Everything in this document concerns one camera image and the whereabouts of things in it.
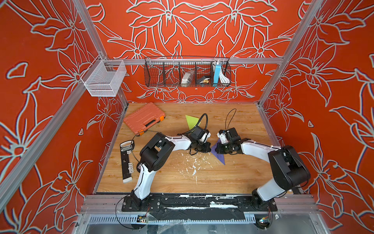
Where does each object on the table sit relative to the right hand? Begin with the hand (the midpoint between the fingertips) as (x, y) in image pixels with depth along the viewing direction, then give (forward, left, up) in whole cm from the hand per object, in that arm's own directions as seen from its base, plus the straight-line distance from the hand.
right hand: (212, 149), depth 91 cm
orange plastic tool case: (+19, +50, +4) cm, 54 cm away
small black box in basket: (+32, +9, +30) cm, 45 cm away
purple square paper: (-4, -4, -2) cm, 6 cm away
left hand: (0, 0, -1) cm, 1 cm away
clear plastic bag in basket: (+35, +17, +30) cm, 49 cm away
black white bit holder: (-13, +52, +1) cm, 53 cm away
